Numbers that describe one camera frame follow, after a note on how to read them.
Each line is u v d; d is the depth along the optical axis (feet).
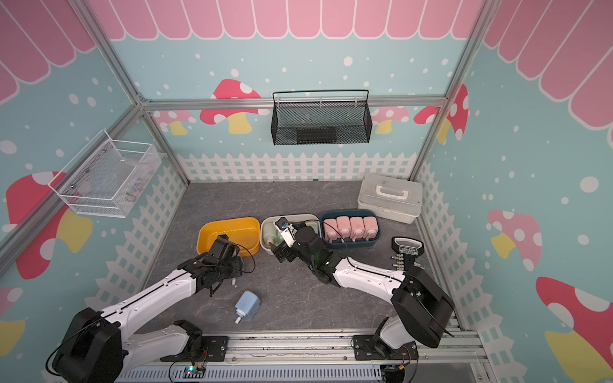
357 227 3.09
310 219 3.34
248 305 2.52
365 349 2.27
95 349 1.32
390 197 3.23
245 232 3.37
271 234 3.03
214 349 2.59
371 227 3.09
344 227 3.09
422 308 1.49
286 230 2.20
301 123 3.29
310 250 2.03
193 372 2.38
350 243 3.25
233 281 2.86
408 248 3.17
